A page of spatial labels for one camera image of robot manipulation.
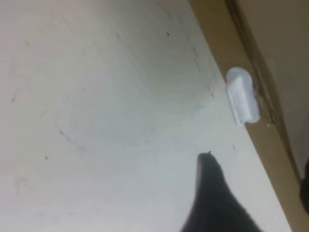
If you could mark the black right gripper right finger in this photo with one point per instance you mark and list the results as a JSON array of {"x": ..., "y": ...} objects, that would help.
[{"x": 304, "y": 189}]

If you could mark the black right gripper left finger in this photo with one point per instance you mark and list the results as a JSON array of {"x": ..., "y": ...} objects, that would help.
[{"x": 215, "y": 208}]

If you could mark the white drawer handle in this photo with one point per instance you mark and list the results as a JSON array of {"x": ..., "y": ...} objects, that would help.
[{"x": 241, "y": 96}]

